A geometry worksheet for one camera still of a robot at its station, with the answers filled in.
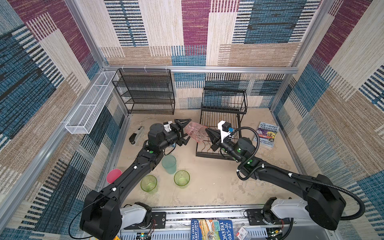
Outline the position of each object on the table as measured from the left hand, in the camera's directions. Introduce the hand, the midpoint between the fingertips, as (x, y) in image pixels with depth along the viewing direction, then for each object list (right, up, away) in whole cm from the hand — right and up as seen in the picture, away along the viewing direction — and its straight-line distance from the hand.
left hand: (193, 125), depth 71 cm
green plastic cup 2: (-25, -32, +13) cm, 43 cm away
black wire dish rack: (+19, +15, +46) cm, 52 cm away
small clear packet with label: (+21, -49, -3) cm, 53 cm away
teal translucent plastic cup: (-14, -23, +17) cm, 32 cm away
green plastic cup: (-7, -30, +14) cm, 34 cm away
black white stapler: (-39, -9, +28) cm, 48 cm away
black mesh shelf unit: (-35, +24, +40) cm, 58 cm away
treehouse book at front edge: (+8, -47, -3) cm, 48 cm away
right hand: (+7, -3, +2) cm, 8 cm away
